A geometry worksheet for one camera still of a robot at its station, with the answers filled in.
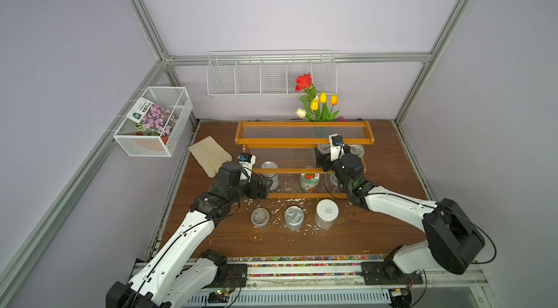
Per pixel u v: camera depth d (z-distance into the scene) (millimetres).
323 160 755
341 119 1240
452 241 429
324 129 948
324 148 823
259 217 811
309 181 868
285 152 1207
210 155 1058
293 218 811
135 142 744
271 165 864
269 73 986
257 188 671
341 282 736
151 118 735
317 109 870
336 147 708
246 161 680
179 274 447
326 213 788
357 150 826
